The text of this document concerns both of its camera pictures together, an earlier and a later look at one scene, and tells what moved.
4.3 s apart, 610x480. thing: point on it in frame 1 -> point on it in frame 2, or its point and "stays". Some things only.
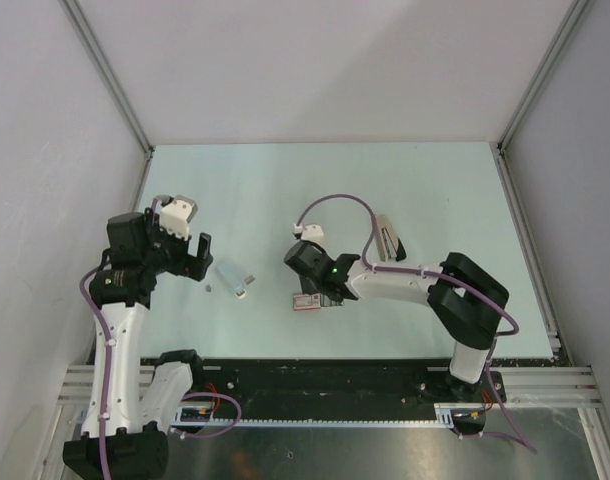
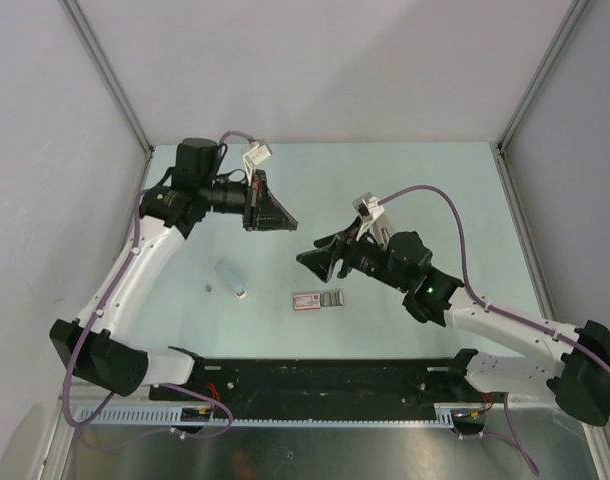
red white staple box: x=314 y=301 stays
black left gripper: x=189 y=265 -> x=261 y=210
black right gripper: x=306 y=287 -> x=340 y=246
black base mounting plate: x=335 y=388 stays
